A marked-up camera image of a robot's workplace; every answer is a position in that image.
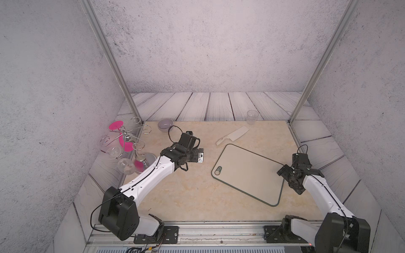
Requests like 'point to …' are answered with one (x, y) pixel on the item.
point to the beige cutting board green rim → (250, 173)
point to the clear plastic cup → (251, 116)
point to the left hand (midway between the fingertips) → (197, 153)
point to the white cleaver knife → (233, 135)
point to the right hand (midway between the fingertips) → (288, 177)
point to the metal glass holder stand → (129, 133)
